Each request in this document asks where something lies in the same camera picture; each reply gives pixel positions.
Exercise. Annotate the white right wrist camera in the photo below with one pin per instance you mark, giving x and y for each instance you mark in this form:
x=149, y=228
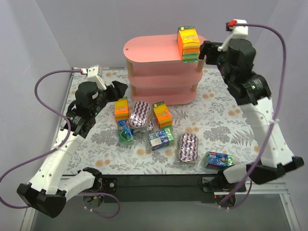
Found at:
x=240, y=32

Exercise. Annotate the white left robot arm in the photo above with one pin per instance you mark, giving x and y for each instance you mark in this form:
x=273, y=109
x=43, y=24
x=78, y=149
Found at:
x=44, y=192

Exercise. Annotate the orange sponge pack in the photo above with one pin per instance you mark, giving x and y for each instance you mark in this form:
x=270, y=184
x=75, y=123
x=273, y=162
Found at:
x=121, y=109
x=188, y=44
x=162, y=115

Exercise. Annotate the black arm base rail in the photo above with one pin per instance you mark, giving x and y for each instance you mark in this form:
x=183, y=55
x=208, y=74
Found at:
x=163, y=188

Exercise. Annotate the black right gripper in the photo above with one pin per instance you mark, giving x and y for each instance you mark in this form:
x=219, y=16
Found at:
x=211, y=54

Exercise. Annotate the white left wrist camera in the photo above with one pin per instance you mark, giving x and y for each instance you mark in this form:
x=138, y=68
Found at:
x=94, y=74

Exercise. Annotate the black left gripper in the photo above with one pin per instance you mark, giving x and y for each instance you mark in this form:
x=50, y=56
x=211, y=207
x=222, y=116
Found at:
x=109, y=91

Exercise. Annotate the blue green sponge pack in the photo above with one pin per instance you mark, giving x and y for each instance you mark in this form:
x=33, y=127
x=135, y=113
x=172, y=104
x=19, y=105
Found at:
x=125, y=133
x=160, y=139
x=218, y=160

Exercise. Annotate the left blue green sponge pack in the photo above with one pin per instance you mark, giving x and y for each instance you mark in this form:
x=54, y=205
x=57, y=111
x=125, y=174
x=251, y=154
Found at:
x=125, y=133

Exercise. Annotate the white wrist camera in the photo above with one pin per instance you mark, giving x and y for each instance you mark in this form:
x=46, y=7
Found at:
x=240, y=32
x=94, y=74

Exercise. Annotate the middle blue green sponge pack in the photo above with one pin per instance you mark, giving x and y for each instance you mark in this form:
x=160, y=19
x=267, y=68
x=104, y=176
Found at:
x=160, y=139

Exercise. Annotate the pink three-tier shelf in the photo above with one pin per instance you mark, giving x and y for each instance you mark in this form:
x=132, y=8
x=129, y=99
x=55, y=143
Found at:
x=156, y=72

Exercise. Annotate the floral patterned table mat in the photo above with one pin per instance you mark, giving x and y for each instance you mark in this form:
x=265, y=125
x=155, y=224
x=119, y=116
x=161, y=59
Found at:
x=213, y=117

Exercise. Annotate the striped pink sponge pack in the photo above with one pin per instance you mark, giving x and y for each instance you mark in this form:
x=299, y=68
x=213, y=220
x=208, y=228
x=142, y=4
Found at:
x=187, y=152
x=140, y=114
x=145, y=130

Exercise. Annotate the right blue green sponge pack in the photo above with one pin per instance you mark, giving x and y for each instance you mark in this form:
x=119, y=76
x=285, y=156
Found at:
x=218, y=160

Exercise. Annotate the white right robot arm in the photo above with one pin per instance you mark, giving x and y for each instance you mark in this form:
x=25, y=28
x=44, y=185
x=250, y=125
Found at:
x=253, y=96

